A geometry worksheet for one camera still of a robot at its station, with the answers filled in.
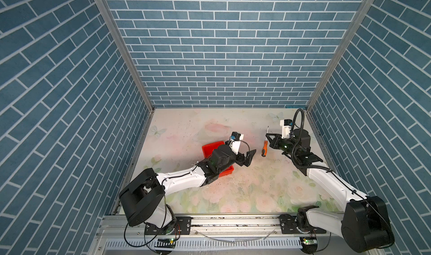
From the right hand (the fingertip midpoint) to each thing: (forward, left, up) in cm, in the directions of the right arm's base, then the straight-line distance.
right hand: (265, 132), depth 83 cm
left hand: (-9, +8, 0) cm, 12 cm away
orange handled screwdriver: (-7, 0, -5) cm, 9 cm away
